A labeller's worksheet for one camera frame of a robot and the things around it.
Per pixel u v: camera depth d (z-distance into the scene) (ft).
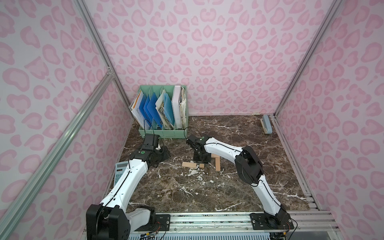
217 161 3.05
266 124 3.58
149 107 3.15
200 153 2.52
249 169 1.83
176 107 3.10
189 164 3.06
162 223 2.40
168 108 3.12
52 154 1.81
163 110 3.11
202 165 2.98
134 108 2.96
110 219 1.27
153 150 2.03
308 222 2.49
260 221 2.40
